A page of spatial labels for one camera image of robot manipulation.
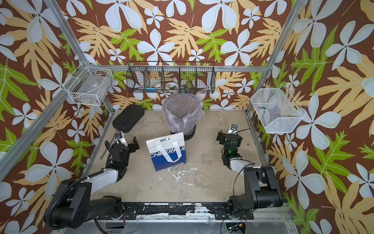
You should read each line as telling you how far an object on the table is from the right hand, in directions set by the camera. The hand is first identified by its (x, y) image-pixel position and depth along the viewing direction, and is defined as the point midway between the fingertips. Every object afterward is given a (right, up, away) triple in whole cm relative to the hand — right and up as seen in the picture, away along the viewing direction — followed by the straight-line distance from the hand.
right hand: (228, 131), depth 91 cm
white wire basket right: (+27, +12, -7) cm, 31 cm away
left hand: (-63, -3, -3) cm, 63 cm away
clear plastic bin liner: (-29, +13, +11) cm, 34 cm away
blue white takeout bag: (-37, -10, -14) cm, 41 cm away
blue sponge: (-49, +27, 0) cm, 56 cm away
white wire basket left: (-85, +27, -5) cm, 89 cm away
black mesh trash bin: (-30, +14, +11) cm, 35 cm away
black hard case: (-71, +9, +19) cm, 74 cm away
